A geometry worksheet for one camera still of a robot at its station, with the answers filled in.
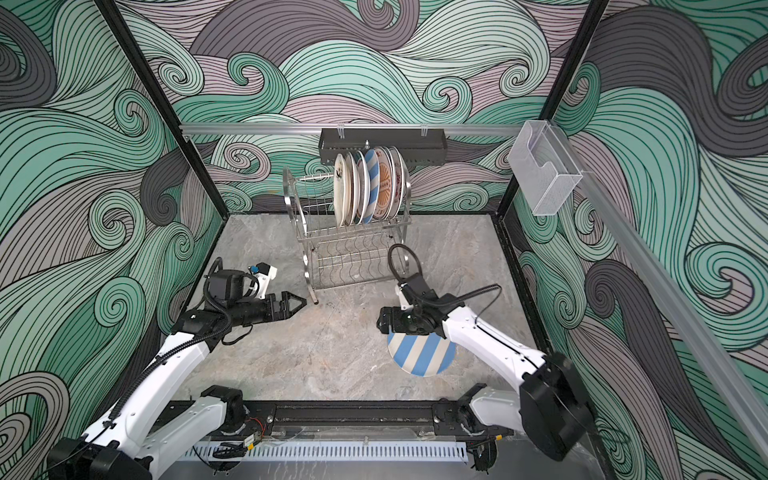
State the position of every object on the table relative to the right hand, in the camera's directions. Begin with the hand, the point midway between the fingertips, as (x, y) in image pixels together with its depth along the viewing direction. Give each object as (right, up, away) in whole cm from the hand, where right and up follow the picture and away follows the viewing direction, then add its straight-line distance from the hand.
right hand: (397, 322), depth 82 cm
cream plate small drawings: (-17, +38, +3) cm, 41 cm away
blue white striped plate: (+7, -10, +2) cm, 13 cm away
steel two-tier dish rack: (-20, +17, +25) cm, 36 cm away
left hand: (-27, +6, -4) cm, 28 cm away
